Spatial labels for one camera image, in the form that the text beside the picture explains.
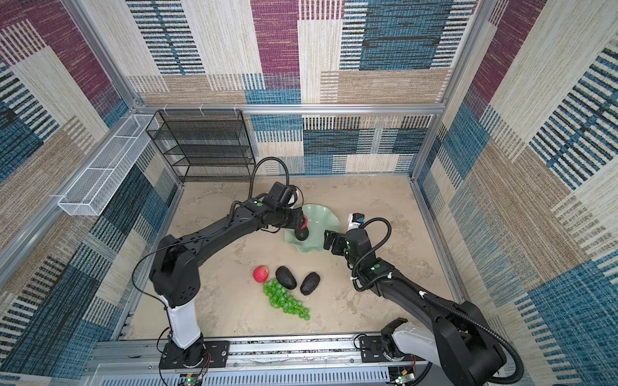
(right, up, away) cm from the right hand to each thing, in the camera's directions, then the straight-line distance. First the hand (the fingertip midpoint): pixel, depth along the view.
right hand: (336, 237), depth 86 cm
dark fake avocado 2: (-10, -15, -3) cm, 18 cm away
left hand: (-12, +7, +2) cm, 14 cm away
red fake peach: (-27, -13, +1) cm, 30 cm away
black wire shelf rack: (-57, +38, +24) cm, 72 cm away
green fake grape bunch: (-19, -19, -6) cm, 27 cm away
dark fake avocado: (-18, -14, -1) cm, 23 cm away
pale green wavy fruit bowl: (-6, +5, +16) cm, 17 cm away
